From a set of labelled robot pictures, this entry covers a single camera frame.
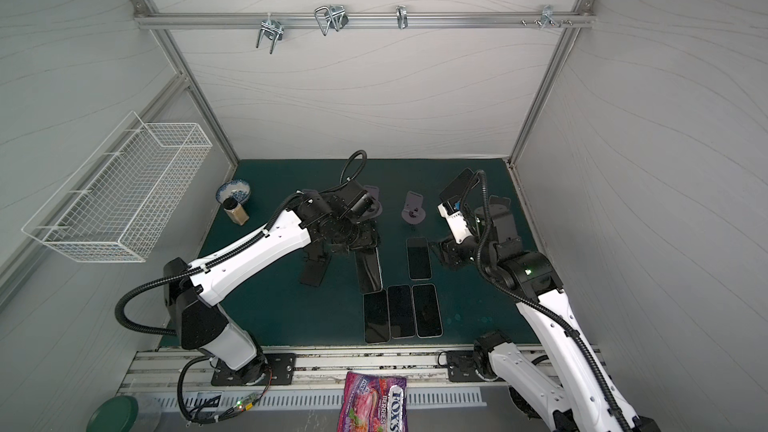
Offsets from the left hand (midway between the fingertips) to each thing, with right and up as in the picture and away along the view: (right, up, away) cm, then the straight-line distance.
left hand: (376, 240), depth 75 cm
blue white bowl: (-53, +13, +32) cm, 64 cm away
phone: (+12, -9, +18) cm, 24 cm away
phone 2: (+27, +14, +27) cm, 40 cm away
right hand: (+17, +4, -5) cm, 19 cm away
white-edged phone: (+14, -24, +6) cm, 28 cm away
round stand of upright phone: (+11, +5, +26) cm, 29 cm away
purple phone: (+7, -21, +7) cm, 23 cm away
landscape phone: (-1, -24, +10) cm, 26 cm away
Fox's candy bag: (0, -36, -8) cm, 37 cm away
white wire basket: (-60, +9, -7) cm, 61 cm away
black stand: (-19, -10, +13) cm, 26 cm away
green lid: (-52, -32, -16) cm, 63 cm away
